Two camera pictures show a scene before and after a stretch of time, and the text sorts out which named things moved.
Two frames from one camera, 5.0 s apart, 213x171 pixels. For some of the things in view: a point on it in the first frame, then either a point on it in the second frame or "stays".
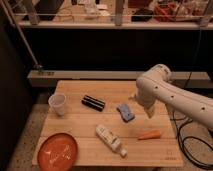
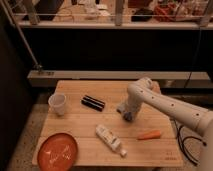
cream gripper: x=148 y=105 to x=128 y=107
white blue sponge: x=126 y=114 stays
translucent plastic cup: x=57 y=100 stays
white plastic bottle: x=112 y=140 stays
